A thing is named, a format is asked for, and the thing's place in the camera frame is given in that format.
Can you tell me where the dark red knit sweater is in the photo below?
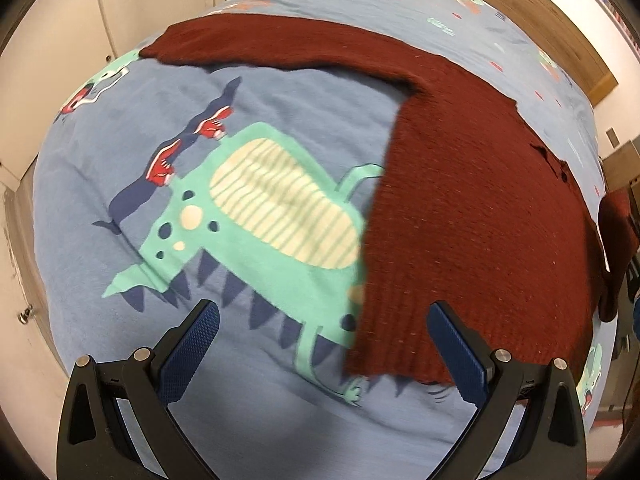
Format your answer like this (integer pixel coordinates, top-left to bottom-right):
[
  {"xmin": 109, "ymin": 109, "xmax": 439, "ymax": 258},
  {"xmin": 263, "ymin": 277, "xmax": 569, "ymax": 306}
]
[{"xmin": 142, "ymin": 13, "xmax": 639, "ymax": 382}]

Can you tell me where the blue dinosaur print bedspread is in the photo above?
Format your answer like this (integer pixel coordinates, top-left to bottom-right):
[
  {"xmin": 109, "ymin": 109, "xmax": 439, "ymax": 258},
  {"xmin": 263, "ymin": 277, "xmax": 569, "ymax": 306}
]
[{"xmin": 34, "ymin": 0, "xmax": 610, "ymax": 479}]

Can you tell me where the wooden bed headboard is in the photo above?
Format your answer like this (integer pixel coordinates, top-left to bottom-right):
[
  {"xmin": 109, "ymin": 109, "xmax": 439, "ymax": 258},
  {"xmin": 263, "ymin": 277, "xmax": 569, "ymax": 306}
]
[{"xmin": 484, "ymin": 0, "xmax": 617, "ymax": 106}]

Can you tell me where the wall socket plate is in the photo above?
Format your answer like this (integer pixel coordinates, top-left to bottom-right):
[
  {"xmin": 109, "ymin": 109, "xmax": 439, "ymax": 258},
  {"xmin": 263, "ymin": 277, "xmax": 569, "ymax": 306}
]
[{"xmin": 605, "ymin": 128, "xmax": 620, "ymax": 148}]

